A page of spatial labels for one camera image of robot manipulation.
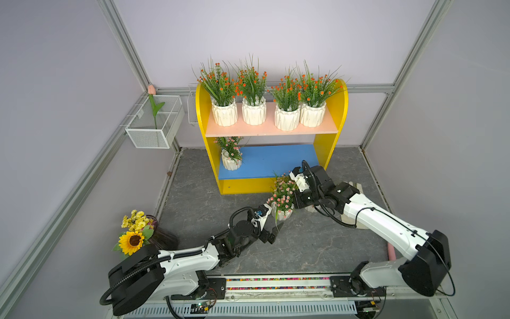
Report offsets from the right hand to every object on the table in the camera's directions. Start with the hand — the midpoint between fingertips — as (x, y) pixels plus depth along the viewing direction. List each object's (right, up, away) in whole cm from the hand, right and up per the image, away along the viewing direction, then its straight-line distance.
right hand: (289, 197), depth 79 cm
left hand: (-6, -8, -1) cm, 10 cm away
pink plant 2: (-4, 0, -10) cm, 10 cm away
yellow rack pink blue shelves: (-17, +23, +23) cm, 37 cm away
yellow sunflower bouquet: (-51, -8, -15) cm, 54 cm away
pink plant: (-23, +17, +2) cm, 29 cm away
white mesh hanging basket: (-63, +29, +5) cm, 69 cm away
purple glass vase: (-49, -16, -4) cm, 52 cm away
